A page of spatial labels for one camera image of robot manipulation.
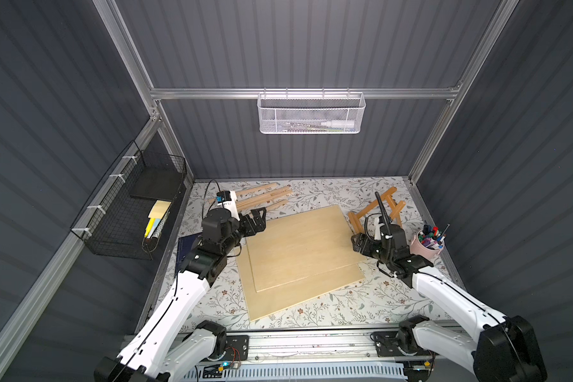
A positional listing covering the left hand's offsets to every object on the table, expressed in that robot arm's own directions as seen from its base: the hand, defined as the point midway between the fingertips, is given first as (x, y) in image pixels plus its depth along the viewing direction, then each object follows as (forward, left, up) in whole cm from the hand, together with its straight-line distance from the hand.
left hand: (257, 213), depth 73 cm
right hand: (0, -37, -16) cm, 40 cm away
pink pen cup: (-3, -56, -18) cm, 59 cm away
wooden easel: (+30, +3, -27) cm, 40 cm away
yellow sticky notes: (0, +32, -1) cm, 32 cm away
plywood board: (-17, -1, -30) cm, 35 cm away
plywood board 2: (+4, -15, -27) cm, 31 cm away
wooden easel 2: (+6, -47, -7) cm, 48 cm away
